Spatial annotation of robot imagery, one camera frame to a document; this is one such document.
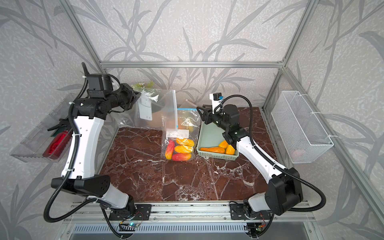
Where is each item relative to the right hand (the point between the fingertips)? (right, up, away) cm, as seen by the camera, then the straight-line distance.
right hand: (199, 106), depth 73 cm
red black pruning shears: (-58, -13, -12) cm, 60 cm away
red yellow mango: (-11, -29, +15) cm, 35 cm away
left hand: (-26, +7, -6) cm, 27 cm away
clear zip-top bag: (-23, -1, +2) cm, 24 cm away
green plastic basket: (+7, -17, +29) cm, 35 cm away
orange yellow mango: (-10, -24, +15) cm, 30 cm away
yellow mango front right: (+19, -25, +18) cm, 36 cm away
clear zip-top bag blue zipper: (-7, -8, +18) cm, 21 cm away
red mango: (-18, -25, +16) cm, 35 cm away
